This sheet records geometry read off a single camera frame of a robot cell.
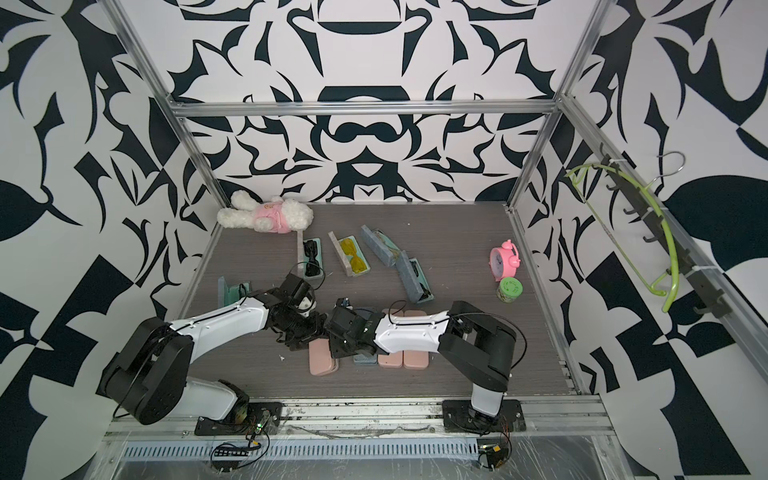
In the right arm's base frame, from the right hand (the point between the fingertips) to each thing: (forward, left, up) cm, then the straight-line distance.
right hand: (330, 344), depth 84 cm
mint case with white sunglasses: (-4, -9, 0) cm, 10 cm away
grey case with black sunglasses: (+21, +7, -2) cm, 22 cm away
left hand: (+3, +2, 0) cm, 4 cm away
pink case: (-4, -18, 0) cm, 18 cm away
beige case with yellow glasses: (+25, -3, +5) cm, 26 cm away
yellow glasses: (+27, -6, -1) cm, 27 cm away
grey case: (+32, -15, +1) cm, 35 cm away
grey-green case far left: (+16, +32, -1) cm, 36 cm away
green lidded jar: (+15, -53, +2) cm, 55 cm away
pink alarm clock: (+23, -52, +6) cm, 57 cm away
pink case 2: (-5, -23, 0) cm, 24 cm away
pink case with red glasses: (-5, +2, 0) cm, 5 cm away
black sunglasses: (+26, +9, -1) cm, 27 cm away
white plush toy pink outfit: (+42, +22, +7) cm, 48 cm away
